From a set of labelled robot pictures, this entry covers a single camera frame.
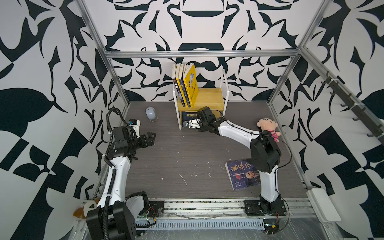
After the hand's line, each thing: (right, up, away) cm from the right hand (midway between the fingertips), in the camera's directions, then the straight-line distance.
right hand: (198, 116), depth 94 cm
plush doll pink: (+47, -5, +5) cm, 47 cm away
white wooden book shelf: (+10, +10, 0) cm, 15 cm away
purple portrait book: (+24, -32, -10) cm, 41 cm away
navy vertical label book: (-7, 0, +5) cm, 9 cm away
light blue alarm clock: (-32, +1, +10) cm, 34 cm away
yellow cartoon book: (-5, +19, -12) cm, 23 cm away
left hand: (-28, -9, -13) cm, 32 cm away
